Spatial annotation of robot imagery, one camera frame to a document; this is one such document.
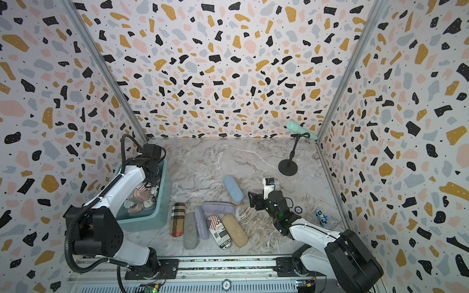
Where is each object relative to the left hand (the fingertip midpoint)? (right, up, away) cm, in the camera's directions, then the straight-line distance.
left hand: (148, 175), depth 84 cm
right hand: (+51, -8, +2) cm, 52 cm away
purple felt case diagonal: (+26, -22, -4) cm, 34 cm away
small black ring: (+72, -18, +8) cm, 74 cm away
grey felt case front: (+21, -27, -5) cm, 35 cm away
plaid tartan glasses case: (+14, -21, -1) cm, 25 cm away
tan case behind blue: (+39, -14, +6) cm, 42 cm away
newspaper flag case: (+1, -13, +1) cm, 13 cm away
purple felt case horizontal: (+32, -16, +1) cm, 35 cm away
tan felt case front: (+40, -24, -3) cm, 47 cm away
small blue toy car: (+82, -21, +3) cm, 85 cm away
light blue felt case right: (+39, -8, +8) cm, 40 cm away
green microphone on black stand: (+71, +2, +22) cm, 74 cm away
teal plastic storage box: (+10, -15, -13) cm, 22 cm away
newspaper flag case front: (+33, -24, -4) cm, 42 cm away
